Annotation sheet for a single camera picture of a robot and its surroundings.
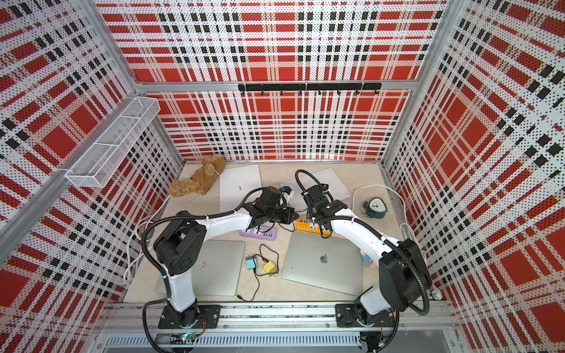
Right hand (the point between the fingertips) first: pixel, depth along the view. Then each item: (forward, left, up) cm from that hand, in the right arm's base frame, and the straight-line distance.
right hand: (320, 212), depth 87 cm
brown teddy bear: (+24, +49, +2) cm, 55 cm away
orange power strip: (-1, +7, -9) cm, 11 cm away
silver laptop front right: (-16, -2, -12) cm, 20 cm away
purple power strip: (-9, +22, +1) cm, 24 cm away
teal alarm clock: (+8, -26, -9) cm, 29 cm away
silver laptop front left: (-20, +39, -10) cm, 45 cm away
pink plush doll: (-16, -17, -8) cm, 25 cm away
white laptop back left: (+24, +41, -11) cm, 49 cm away
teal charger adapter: (-16, +28, -9) cm, 33 cm away
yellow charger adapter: (-19, +20, -9) cm, 29 cm away
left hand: (+1, +8, -4) cm, 9 cm away
